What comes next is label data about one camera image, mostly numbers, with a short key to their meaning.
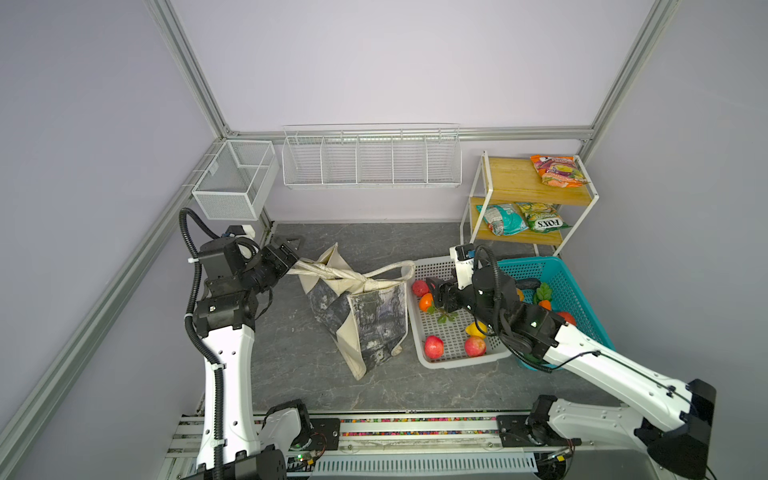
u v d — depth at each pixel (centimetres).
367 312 72
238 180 102
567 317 89
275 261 60
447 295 61
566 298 93
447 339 89
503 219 96
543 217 96
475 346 82
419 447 73
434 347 83
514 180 87
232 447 37
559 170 83
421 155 104
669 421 40
